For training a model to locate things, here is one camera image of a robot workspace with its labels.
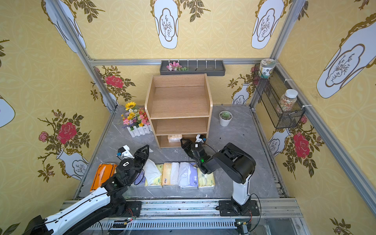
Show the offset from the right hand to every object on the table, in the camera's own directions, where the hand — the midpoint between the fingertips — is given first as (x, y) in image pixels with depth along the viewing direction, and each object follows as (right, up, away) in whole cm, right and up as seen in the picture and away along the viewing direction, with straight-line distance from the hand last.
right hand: (184, 138), depth 93 cm
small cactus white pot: (+28, +13, +10) cm, 33 cm away
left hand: (-21, -2, -13) cm, 25 cm away
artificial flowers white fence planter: (-31, +12, 0) cm, 33 cm away
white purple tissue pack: (+2, -18, -14) cm, 23 cm away
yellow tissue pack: (-16, -17, -15) cm, 28 cm away
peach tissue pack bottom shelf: (-6, 0, +2) cm, 7 cm away
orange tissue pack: (-43, -16, -13) cm, 48 cm away
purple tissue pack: (-23, -20, -15) cm, 34 cm away
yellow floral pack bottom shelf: (+12, -20, -15) cm, 28 cm away
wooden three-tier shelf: (-2, +19, -15) cm, 24 cm away
